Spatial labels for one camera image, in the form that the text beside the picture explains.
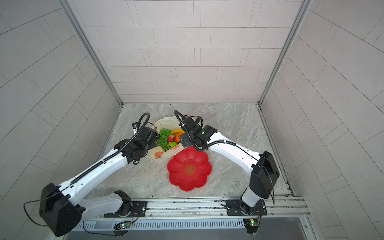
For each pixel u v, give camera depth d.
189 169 0.84
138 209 0.71
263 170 0.41
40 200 0.39
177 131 0.96
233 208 0.71
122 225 0.65
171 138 0.94
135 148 0.54
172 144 0.87
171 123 0.91
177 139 0.93
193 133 0.57
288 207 0.73
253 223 0.68
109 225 0.69
